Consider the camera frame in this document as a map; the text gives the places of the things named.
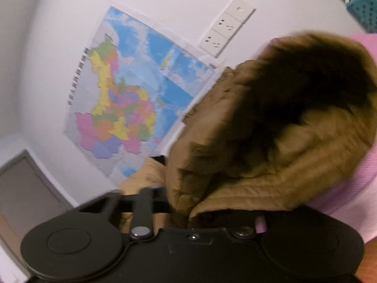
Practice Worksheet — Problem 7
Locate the brown puffer jacket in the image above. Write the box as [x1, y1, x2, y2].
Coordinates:
[119, 32, 376, 227]

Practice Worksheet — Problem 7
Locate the grey door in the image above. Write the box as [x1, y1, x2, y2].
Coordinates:
[1, 150, 73, 275]

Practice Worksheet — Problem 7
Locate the pink bed sheet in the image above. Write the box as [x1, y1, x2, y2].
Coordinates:
[249, 33, 376, 227]

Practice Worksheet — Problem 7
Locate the teal plastic basket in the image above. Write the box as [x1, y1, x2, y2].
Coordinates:
[346, 0, 377, 33]

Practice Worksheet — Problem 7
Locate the colourful wall map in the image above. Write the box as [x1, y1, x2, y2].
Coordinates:
[65, 6, 217, 185]

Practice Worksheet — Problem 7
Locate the white wall socket panel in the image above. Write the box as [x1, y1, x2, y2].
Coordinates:
[199, 0, 256, 58]

